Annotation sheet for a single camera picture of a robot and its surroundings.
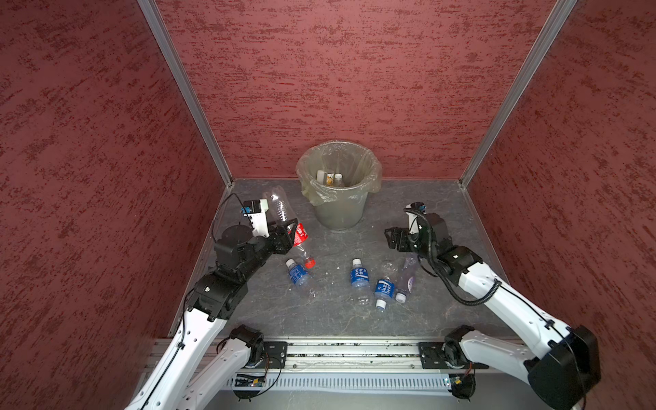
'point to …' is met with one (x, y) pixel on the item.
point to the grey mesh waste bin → (342, 214)
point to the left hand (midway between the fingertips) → (290, 227)
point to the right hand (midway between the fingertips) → (393, 236)
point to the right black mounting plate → (432, 355)
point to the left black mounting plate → (274, 355)
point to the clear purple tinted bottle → (407, 279)
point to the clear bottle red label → (283, 208)
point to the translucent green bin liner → (360, 169)
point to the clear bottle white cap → (338, 181)
